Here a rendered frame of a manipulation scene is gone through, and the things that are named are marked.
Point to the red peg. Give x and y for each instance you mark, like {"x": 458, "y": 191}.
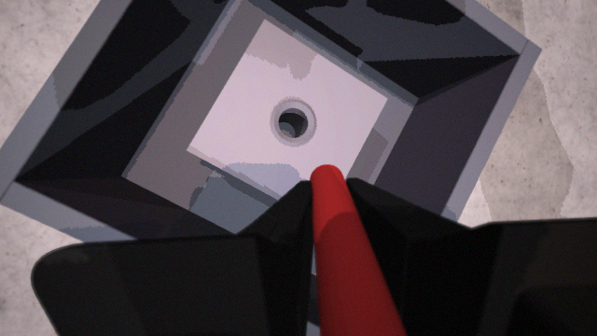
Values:
{"x": 353, "y": 298}

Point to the dark grey open box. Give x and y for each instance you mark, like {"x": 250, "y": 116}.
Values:
{"x": 100, "y": 154}

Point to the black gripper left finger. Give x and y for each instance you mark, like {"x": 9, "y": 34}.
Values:
{"x": 253, "y": 283}

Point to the white square plate with hole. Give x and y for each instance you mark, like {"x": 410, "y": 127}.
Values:
{"x": 278, "y": 79}

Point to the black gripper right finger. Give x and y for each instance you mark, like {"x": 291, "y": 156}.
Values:
{"x": 448, "y": 279}

